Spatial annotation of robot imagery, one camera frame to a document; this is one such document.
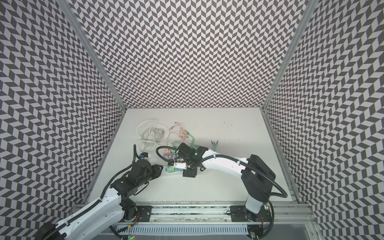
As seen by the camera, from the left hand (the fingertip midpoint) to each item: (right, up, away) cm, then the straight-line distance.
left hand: (162, 168), depth 83 cm
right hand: (+15, 0, -1) cm, 16 cm away
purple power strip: (+7, +9, -12) cm, 16 cm away
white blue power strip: (+9, -1, +1) cm, 9 cm away
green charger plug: (+6, 0, -2) cm, 6 cm away
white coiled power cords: (-12, +18, +18) cm, 28 cm away
